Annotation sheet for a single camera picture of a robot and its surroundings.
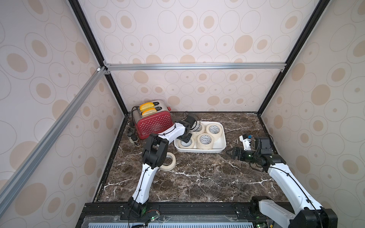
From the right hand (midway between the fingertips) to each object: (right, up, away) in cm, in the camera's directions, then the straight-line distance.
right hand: (231, 153), depth 81 cm
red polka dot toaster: (-49, +21, +11) cm, 54 cm away
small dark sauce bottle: (-60, +8, +13) cm, 62 cm away
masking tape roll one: (-19, +14, +5) cm, 24 cm away
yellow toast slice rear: (-53, +29, +15) cm, 62 cm away
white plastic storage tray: (-3, +2, +16) cm, 17 cm away
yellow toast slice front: (-50, +25, +11) cm, 57 cm away
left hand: (-26, +8, +20) cm, 34 cm away
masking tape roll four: (-13, +5, +19) cm, 23 cm away
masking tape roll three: (-36, -10, +6) cm, 38 cm away
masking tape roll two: (-6, +10, +17) cm, 20 cm away
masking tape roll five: (-30, +3, +16) cm, 34 cm away
